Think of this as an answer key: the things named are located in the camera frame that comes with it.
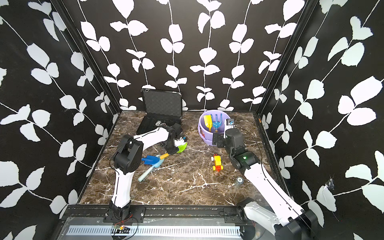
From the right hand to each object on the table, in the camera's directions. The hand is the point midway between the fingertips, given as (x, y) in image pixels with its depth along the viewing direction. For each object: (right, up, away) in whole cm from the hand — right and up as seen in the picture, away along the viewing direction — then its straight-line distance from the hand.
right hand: (221, 129), depth 77 cm
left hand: (-29, -14, +20) cm, 38 cm away
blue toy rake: (+1, +2, +24) cm, 24 cm away
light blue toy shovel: (-37, -22, +14) cm, 45 cm away
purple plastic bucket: (-8, -4, +16) cm, 18 cm away
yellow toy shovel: (-6, +6, +21) cm, 23 cm away
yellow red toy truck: (0, -19, +11) cm, 22 cm away
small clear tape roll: (+10, -28, +3) cm, 30 cm away
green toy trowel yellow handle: (-23, -13, +17) cm, 31 cm away
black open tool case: (-40, +16, +31) cm, 53 cm away
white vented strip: (-34, -49, -7) cm, 60 cm away
